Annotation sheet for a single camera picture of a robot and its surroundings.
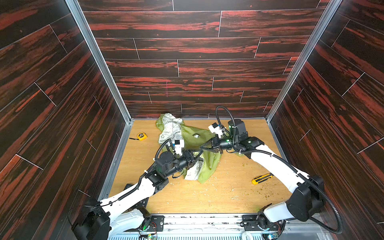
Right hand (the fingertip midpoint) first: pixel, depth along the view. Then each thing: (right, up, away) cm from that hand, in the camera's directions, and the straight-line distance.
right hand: (201, 146), depth 72 cm
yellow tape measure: (-42, +4, +36) cm, 55 cm away
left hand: (+1, -3, -4) cm, 6 cm away
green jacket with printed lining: (-21, +10, +39) cm, 45 cm away
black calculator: (-31, -32, +7) cm, 45 cm away
